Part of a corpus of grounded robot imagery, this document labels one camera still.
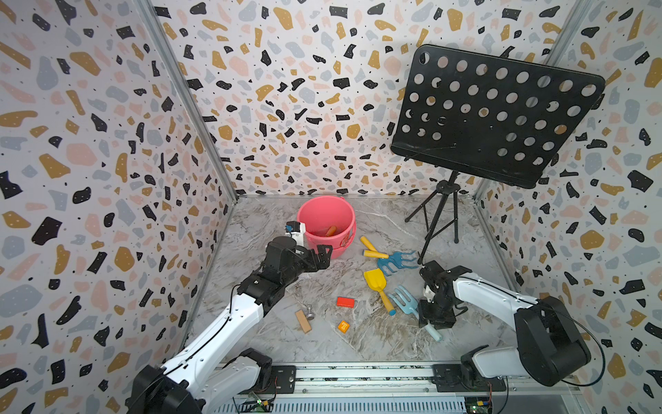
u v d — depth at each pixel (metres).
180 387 0.38
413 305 0.87
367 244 1.03
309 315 0.85
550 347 0.43
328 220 1.06
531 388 0.75
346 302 0.91
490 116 0.62
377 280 0.95
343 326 0.83
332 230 1.06
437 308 0.73
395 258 1.01
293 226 0.68
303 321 0.84
